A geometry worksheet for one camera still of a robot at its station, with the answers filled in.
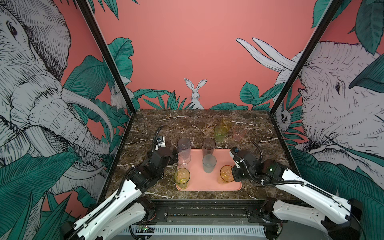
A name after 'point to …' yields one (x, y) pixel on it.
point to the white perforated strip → (198, 230)
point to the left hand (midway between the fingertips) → (167, 147)
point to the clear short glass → (183, 159)
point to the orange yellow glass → (226, 123)
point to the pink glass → (238, 133)
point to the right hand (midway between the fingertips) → (229, 169)
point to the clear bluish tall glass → (184, 144)
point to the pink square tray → (201, 181)
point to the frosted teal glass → (209, 161)
